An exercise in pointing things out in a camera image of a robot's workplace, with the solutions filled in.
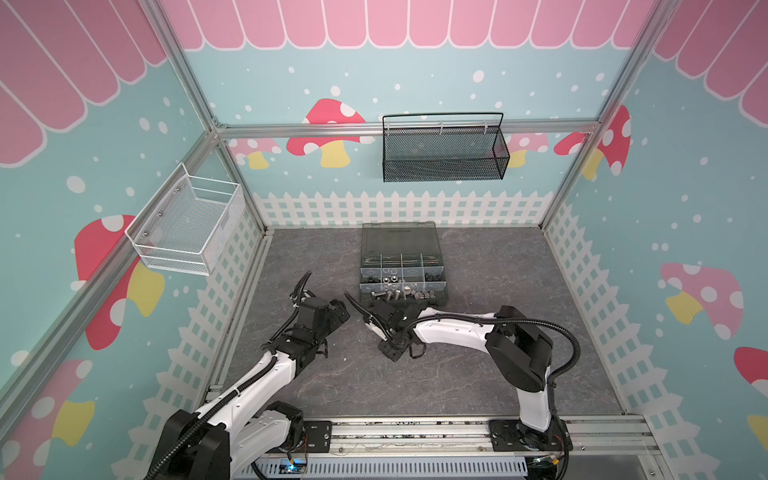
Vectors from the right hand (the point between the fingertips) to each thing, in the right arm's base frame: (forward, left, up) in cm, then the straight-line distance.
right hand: (389, 345), depth 89 cm
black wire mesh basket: (+49, -18, +33) cm, 62 cm away
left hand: (+6, +16, +7) cm, 18 cm away
